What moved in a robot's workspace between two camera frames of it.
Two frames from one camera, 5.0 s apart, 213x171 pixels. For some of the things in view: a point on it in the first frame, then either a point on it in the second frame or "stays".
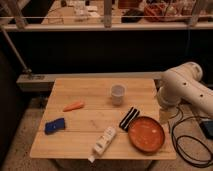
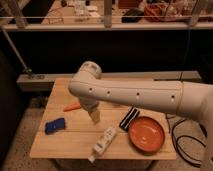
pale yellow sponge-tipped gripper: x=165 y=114 → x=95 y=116
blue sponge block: x=54 y=125 stays
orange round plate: x=146 y=134 stays
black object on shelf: x=132 y=12 stays
